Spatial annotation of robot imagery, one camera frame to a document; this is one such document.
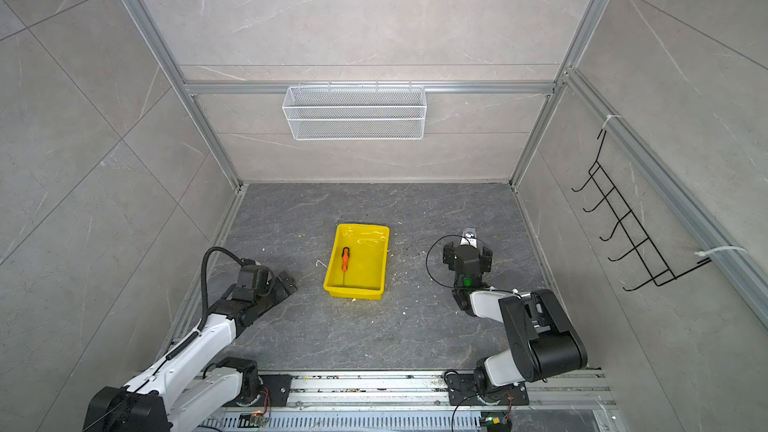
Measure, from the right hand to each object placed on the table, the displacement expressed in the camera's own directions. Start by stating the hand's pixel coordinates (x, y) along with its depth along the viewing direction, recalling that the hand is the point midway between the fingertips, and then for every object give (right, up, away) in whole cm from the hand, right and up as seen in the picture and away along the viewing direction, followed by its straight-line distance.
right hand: (468, 242), depth 93 cm
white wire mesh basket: (-37, +44, +7) cm, 58 cm away
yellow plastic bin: (-32, -5, +6) cm, 33 cm away
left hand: (-57, -11, -6) cm, 58 cm away
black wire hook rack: (+30, +3, -30) cm, 42 cm away
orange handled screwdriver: (-40, -5, +3) cm, 40 cm away
